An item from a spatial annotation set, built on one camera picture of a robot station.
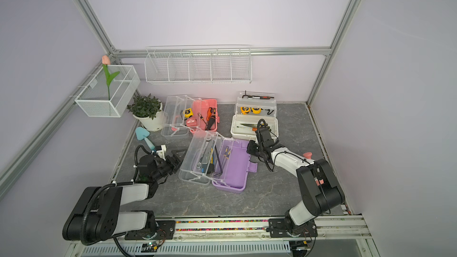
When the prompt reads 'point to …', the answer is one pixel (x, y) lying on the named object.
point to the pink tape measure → (191, 122)
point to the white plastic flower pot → (152, 125)
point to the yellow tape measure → (188, 112)
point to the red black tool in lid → (253, 97)
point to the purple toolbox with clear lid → (213, 159)
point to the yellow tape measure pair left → (244, 110)
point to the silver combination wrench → (199, 163)
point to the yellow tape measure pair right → (256, 111)
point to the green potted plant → (145, 106)
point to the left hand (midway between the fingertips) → (187, 156)
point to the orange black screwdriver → (210, 118)
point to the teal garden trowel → (141, 133)
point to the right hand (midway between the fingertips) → (247, 146)
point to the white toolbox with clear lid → (250, 107)
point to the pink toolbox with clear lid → (175, 124)
